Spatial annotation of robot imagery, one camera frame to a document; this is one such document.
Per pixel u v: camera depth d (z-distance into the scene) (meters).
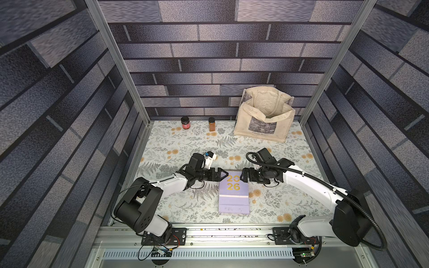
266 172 0.62
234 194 0.80
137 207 0.44
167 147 1.07
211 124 1.10
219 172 0.78
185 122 1.11
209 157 0.81
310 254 0.69
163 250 0.71
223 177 0.80
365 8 0.70
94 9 0.69
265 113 1.13
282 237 0.74
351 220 0.41
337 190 0.44
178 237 0.73
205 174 0.76
